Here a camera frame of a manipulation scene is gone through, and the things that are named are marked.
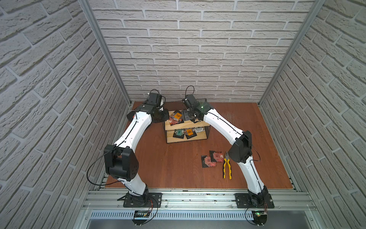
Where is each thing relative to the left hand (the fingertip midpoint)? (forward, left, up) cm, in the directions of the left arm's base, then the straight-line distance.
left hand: (169, 114), depth 85 cm
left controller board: (-50, +13, -24) cm, 57 cm away
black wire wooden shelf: (0, +2, -18) cm, 19 cm away
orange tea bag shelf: (-2, -14, -18) cm, 23 cm away
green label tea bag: (-3, -5, -18) cm, 19 cm away
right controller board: (-51, -48, -19) cm, 72 cm away
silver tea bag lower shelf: (+1, -20, -18) cm, 27 cm away
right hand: (+4, -13, -3) cm, 14 cm away
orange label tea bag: (-1, -4, -3) cm, 5 cm away
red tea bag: (-2, -2, -4) cm, 5 cm away
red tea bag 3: (-19, -30, -20) cm, 41 cm away
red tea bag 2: (-22, -23, -20) cm, 38 cm away
